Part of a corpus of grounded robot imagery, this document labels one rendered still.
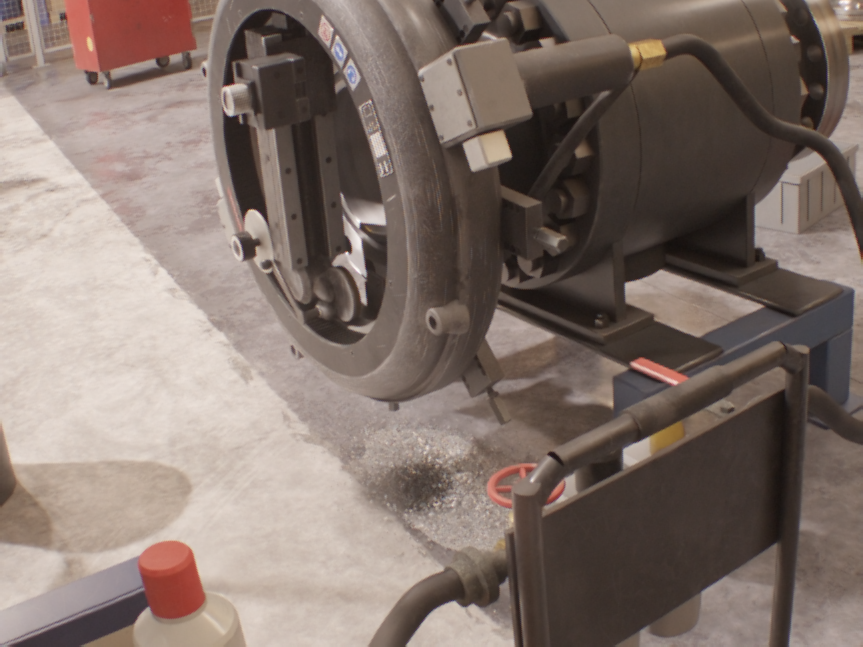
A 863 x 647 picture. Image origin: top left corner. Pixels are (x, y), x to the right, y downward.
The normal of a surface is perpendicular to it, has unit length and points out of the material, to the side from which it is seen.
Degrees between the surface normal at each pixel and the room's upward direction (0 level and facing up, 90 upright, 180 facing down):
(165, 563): 0
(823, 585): 0
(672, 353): 0
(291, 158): 94
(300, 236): 94
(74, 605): 9
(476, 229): 94
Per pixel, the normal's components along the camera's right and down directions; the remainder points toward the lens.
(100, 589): 0.00, -0.86
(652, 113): 0.55, 0.13
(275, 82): 0.58, 0.33
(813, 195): 0.72, 0.20
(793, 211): -0.69, 0.34
